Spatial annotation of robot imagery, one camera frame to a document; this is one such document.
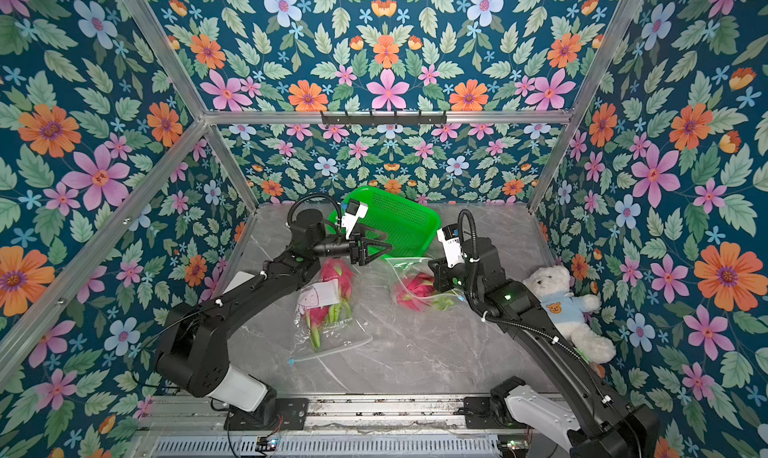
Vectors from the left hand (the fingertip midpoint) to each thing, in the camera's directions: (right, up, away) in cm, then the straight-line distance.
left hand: (388, 243), depth 72 cm
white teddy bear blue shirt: (+47, -13, +14) cm, 51 cm away
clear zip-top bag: (-15, -27, +9) cm, 32 cm away
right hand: (+12, -3, +1) cm, 13 cm away
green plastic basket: (+5, +6, +37) cm, 37 cm away
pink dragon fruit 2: (+8, -14, +8) cm, 18 cm away
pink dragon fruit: (-21, -22, +14) cm, 33 cm away
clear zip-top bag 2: (+3, -6, +3) cm, 7 cm away
